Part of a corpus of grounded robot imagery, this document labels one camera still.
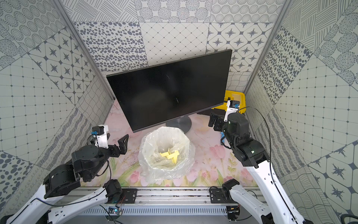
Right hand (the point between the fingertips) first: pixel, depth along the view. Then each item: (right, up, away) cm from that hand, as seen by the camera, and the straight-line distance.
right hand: (220, 116), depth 67 cm
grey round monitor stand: (-18, -7, +35) cm, 40 cm away
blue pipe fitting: (+10, -15, +31) cm, 36 cm away
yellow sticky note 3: (-25, -21, +3) cm, 32 cm away
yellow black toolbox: (+21, +14, +34) cm, 42 cm away
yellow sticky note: (-22, -21, +4) cm, 31 cm away
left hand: (-49, -7, -5) cm, 50 cm away
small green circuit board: (-54, -48, +4) cm, 72 cm away
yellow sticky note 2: (-28, -20, +5) cm, 35 cm away
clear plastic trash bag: (-30, -21, -10) cm, 38 cm away
